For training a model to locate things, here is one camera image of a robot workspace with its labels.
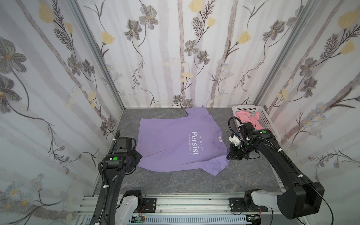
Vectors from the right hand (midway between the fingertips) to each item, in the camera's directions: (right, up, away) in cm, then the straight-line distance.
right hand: (231, 156), depth 76 cm
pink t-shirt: (+21, +24, +32) cm, 45 cm away
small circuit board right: (+11, -32, -4) cm, 34 cm away
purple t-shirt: (-18, +3, +24) cm, 30 cm away
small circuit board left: (-48, -31, -5) cm, 57 cm away
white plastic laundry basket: (+36, +21, +29) cm, 51 cm away
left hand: (-50, 0, 0) cm, 50 cm away
